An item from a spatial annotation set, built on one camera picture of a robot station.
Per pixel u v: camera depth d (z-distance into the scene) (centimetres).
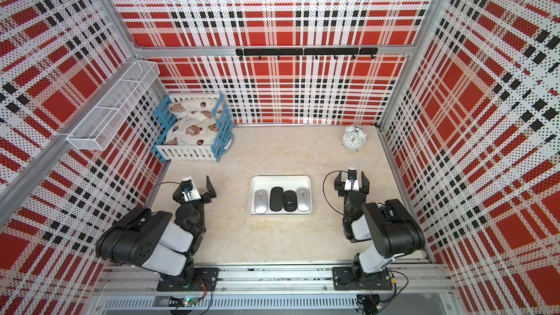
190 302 69
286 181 99
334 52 88
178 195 77
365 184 81
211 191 80
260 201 91
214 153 102
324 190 101
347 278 72
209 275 75
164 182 100
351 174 75
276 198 92
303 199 91
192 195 72
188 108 109
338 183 82
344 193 81
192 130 108
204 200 79
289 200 90
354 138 105
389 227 47
